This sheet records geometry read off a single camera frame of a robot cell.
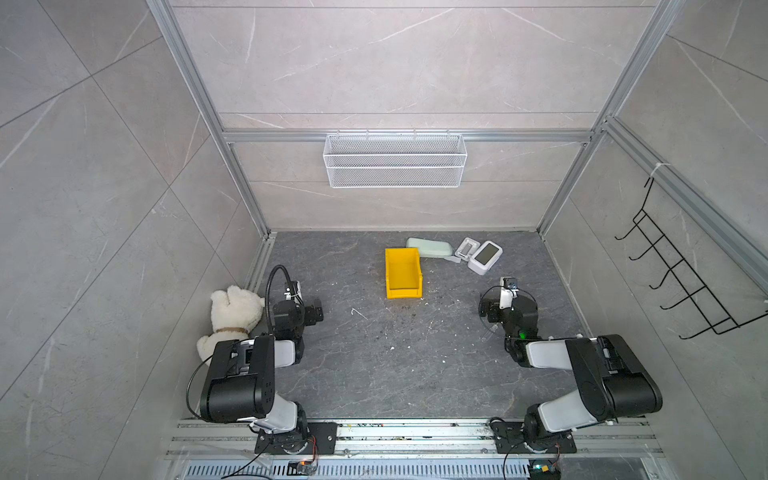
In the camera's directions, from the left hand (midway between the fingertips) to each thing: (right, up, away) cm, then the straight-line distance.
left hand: (300, 294), depth 94 cm
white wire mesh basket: (+30, +45, +7) cm, 55 cm away
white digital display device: (+64, +12, +13) cm, 67 cm away
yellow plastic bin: (+34, +4, +11) cm, 36 cm away
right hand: (+63, +1, 0) cm, 63 cm away
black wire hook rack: (+94, -1, -36) cm, 101 cm away
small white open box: (+59, +15, +20) cm, 64 cm away
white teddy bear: (-17, -5, -8) cm, 19 cm away
